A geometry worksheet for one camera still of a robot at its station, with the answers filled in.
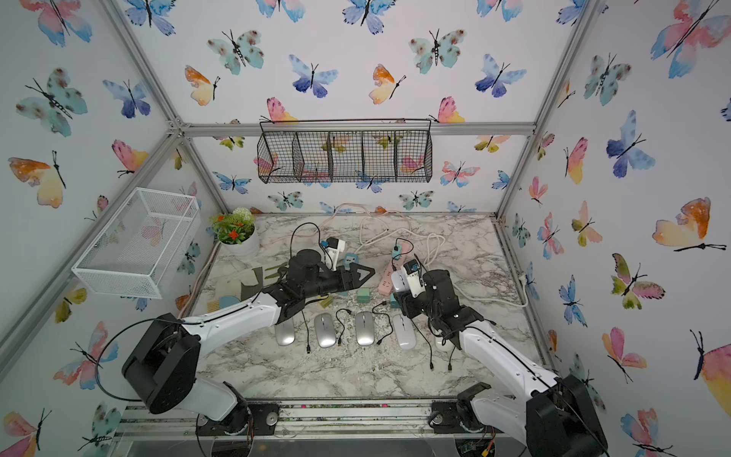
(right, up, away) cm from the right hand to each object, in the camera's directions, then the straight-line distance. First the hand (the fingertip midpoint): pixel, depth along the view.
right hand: (406, 288), depth 83 cm
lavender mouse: (-2, +2, -1) cm, 3 cm away
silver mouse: (-37, -14, +5) cm, 40 cm away
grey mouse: (-24, -14, +5) cm, 28 cm away
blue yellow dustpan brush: (-59, -7, +10) cm, 61 cm away
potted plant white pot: (-56, +16, +13) cm, 59 cm away
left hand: (-10, +5, -5) cm, 12 cm away
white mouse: (0, -14, +3) cm, 14 cm away
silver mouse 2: (-12, -13, +5) cm, 19 cm away
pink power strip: (-6, -2, +13) cm, 14 cm away
